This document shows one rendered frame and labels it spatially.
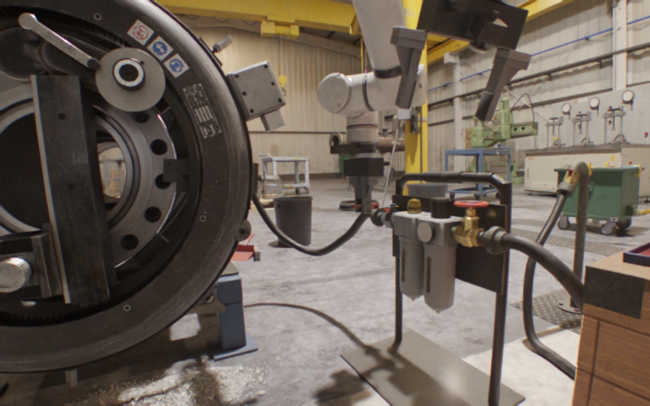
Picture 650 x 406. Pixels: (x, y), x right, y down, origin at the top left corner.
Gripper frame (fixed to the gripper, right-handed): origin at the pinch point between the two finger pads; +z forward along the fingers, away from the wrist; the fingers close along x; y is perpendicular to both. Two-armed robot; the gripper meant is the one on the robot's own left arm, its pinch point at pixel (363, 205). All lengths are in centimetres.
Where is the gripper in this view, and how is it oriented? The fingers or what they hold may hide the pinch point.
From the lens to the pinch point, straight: 89.7
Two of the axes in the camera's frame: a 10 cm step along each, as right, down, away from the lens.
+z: 0.3, 9.9, 1.1
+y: 8.9, -0.7, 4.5
